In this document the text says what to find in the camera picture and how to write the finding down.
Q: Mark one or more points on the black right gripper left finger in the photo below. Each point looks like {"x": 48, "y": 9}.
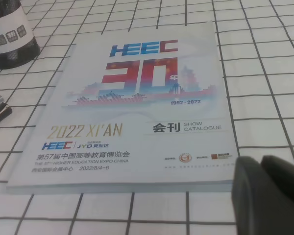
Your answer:
{"x": 260, "y": 207}

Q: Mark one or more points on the black mesh pen holder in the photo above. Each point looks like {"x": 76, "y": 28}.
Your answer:
{"x": 18, "y": 45}

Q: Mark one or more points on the HEEC show catalogue book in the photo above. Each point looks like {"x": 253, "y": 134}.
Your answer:
{"x": 134, "y": 111}

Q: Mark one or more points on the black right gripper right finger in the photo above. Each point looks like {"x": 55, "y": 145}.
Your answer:
{"x": 281, "y": 172}

